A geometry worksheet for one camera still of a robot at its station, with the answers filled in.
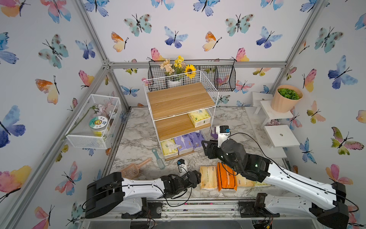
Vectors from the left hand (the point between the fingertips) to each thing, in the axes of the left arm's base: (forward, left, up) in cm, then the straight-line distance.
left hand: (201, 177), depth 79 cm
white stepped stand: (+20, -41, +8) cm, 46 cm away
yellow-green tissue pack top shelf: (-4, -30, -2) cm, 31 cm away
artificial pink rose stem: (+30, +50, +24) cm, 63 cm away
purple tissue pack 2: (+25, +1, 0) cm, 25 cm away
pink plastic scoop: (+6, +41, -5) cm, 42 cm away
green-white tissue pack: (+22, 0, +24) cm, 33 cm away
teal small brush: (+12, +24, -5) cm, 28 cm away
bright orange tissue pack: (-1, -14, +2) cm, 14 cm away
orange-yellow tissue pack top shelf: (-3, -23, -1) cm, 23 cm away
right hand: (+9, -2, +23) cm, 25 cm away
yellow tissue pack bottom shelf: (+19, +18, +1) cm, 26 cm away
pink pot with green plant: (+31, -47, +29) cm, 63 cm away
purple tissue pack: (+20, +9, +1) cm, 22 cm away
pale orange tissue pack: (0, -5, -2) cm, 5 cm away
